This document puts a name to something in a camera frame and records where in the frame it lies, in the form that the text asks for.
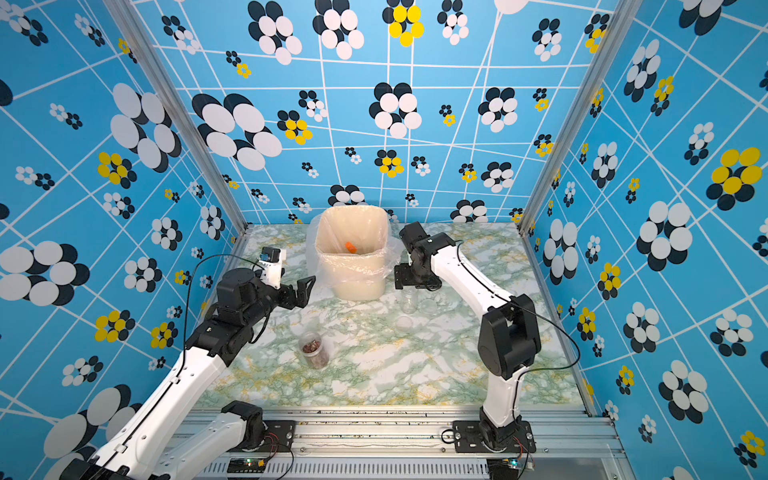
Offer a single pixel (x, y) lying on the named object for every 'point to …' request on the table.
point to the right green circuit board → (505, 468)
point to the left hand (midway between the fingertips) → (301, 270)
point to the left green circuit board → (246, 465)
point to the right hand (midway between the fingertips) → (414, 282)
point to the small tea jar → (408, 301)
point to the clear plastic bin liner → (396, 250)
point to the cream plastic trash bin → (359, 276)
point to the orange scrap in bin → (351, 247)
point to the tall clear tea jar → (428, 302)
